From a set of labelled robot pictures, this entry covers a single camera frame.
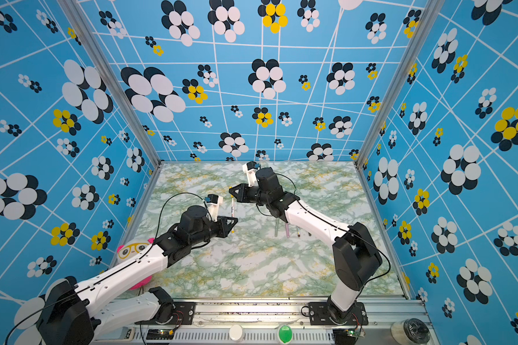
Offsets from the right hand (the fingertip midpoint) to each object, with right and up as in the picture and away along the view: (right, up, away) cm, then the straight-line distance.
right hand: (232, 190), depth 78 cm
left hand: (+3, -10, -1) cm, 11 cm away
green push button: (+18, -42, -17) cm, 48 cm away
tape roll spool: (+54, -41, -17) cm, 70 cm away
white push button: (+3, -43, -14) cm, 45 cm away
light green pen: (+17, -18, +17) cm, 30 cm away
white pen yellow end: (0, -9, -1) cm, 9 cm away
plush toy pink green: (-41, -24, +2) cm, 47 cm away
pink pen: (+22, -19, +15) cm, 33 cm away
